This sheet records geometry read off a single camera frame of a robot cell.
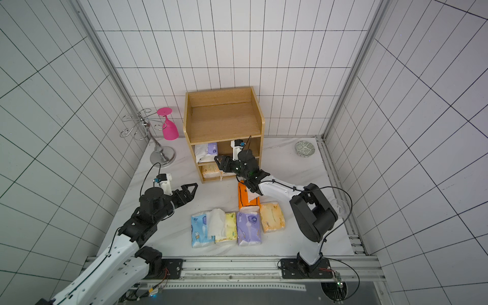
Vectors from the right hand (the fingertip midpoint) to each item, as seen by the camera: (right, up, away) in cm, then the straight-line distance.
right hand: (211, 160), depth 83 cm
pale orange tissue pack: (+27, -25, 0) cm, 37 cm away
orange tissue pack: (+16, -17, +3) cm, 24 cm away
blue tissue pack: (-5, -29, -3) cm, 29 cm away
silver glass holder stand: (-35, +17, +5) cm, 39 cm away
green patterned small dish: (+51, +6, +29) cm, 59 cm away
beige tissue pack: (-3, -6, +13) cm, 14 cm away
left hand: (-8, -13, -4) cm, 16 cm away
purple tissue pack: (+17, -28, -5) cm, 33 cm away
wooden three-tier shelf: (+1, +19, +2) cm, 19 cm away
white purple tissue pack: (-2, +4, 0) cm, 4 cm away
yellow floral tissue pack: (+9, -29, -3) cm, 30 cm away
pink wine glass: (-25, +15, +16) cm, 34 cm away
